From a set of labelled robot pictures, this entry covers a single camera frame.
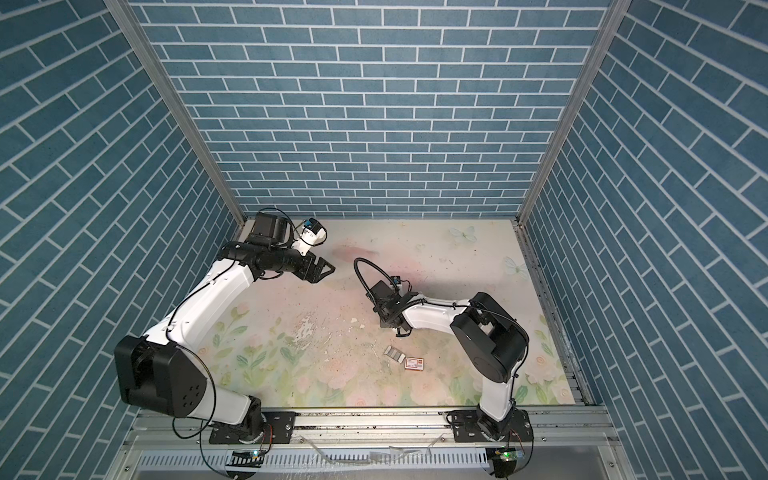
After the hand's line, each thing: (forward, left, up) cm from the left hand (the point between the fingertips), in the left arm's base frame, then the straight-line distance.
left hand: (323, 261), depth 82 cm
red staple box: (-22, -25, -19) cm, 38 cm away
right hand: (-6, -18, -20) cm, 28 cm away
